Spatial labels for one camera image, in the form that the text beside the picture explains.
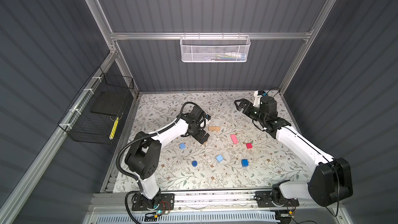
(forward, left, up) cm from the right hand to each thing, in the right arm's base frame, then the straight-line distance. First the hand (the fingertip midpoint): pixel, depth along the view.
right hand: (241, 105), depth 82 cm
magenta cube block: (-13, -6, -23) cm, 27 cm away
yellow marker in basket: (-18, +60, +5) cm, 63 cm away
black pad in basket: (-3, +68, +7) cm, 68 cm away
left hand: (-8, +22, -17) cm, 29 cm away
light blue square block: (-20, +12, -22) cm, 32 cm away
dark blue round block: (-23, +26, -22) cm, 41 cm away
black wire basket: (-10, +71, +6) cm, 72 cm away
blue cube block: (-23, -2, -23) cm, 33 cm away
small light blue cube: (-12, +34, -23) cm, 43 cm away
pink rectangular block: (-7, +1, -24) cm, 26 cm away
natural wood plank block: (-1, +14, -22) cm, 26 cm away
